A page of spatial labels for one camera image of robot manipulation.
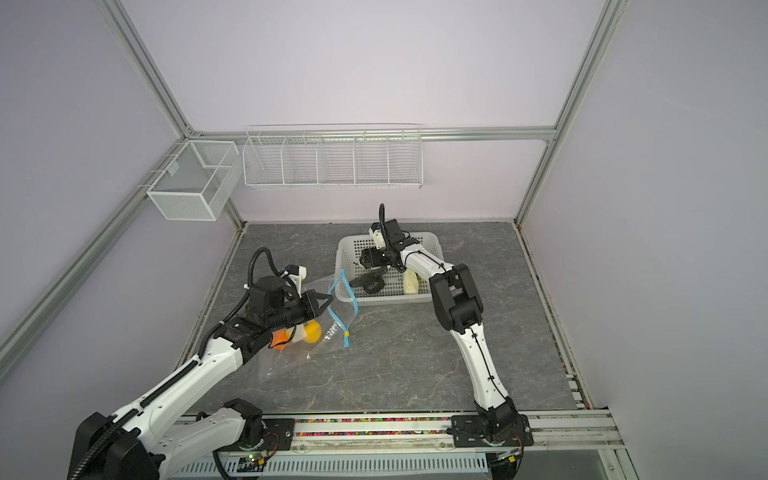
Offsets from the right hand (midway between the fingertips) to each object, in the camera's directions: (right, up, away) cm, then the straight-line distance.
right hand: (371, 259), depth 105 cm
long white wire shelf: (-13, +35, -6) cm, 37 cm away
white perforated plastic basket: (-8, -2, -3) cm, 9 cm away
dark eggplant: (-4, -8, -6) cm, 10 cm away
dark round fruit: (+2, -8, -9) cm, 12 cm away
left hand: (-8, -11, -27) cm, 30 cm away
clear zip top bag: (-7, -17, -27) cm, 33 cm away
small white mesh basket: (-57, +26, -6) cm, 63 cm away
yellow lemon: (-15, -20, -22) cm, 33 cm away
